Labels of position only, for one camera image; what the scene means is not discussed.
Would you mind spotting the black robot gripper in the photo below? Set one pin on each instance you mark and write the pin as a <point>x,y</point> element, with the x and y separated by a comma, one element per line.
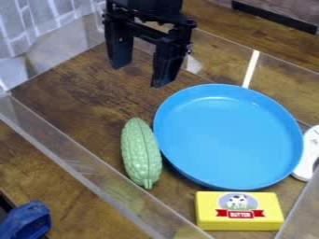
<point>156,20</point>

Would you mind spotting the green bitter gourd toy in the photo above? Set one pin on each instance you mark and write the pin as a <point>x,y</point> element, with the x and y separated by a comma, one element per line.
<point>140,153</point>

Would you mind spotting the blue round plastic tray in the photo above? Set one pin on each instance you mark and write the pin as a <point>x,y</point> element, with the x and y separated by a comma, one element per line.
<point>228,137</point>

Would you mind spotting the yellow butter brick toy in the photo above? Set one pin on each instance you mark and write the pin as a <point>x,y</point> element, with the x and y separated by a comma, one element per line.
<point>237,211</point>

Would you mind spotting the grey checkered curtain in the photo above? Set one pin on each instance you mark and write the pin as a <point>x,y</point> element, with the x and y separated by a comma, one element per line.
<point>25,19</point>

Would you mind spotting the white plastic object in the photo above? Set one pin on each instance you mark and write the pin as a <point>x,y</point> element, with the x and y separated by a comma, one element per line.
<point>304,169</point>

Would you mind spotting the clear acrylic enclosure wall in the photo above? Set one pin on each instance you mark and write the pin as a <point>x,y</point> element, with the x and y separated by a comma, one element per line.
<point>60,127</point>

